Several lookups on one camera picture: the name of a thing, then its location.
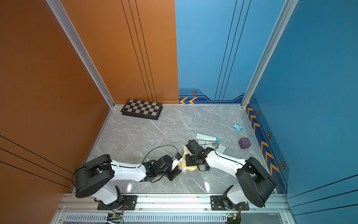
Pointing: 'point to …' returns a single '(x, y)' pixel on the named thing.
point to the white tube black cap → (175, 162)
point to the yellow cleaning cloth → (183, 163)
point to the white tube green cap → (207, 137)
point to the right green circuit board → (233, 218)
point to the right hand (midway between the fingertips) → (188, 161)
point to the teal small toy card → (237, 127)
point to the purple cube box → (244, 143)
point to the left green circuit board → (116, 217)
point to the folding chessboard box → (142, 108)
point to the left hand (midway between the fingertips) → (180, 168)
